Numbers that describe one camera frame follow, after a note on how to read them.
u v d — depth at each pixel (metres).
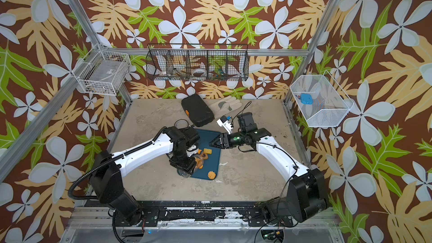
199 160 0.82
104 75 0.85
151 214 0.75
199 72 0.99
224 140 0.68
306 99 0.86
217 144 0.77
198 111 1.05
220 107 1.15
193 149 0.70
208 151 0.93
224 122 0.72
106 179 0.43
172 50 0.91
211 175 0.86
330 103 0.78
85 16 0.80
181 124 1.08
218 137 0.70
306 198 0.42
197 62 0.98
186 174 0.76
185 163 0.70
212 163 0.90
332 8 0.75
